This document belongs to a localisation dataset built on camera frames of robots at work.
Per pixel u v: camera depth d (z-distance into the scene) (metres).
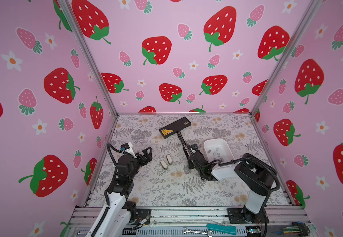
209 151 0.99
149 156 0.72
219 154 0.98
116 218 0.51
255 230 0.70
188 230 0.70
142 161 0.70
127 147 0.69
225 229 0.70
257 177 0.49
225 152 0.98
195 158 0.70
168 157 0.93
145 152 0.72
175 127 1.12
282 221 0.73
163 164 0.90
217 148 1.01
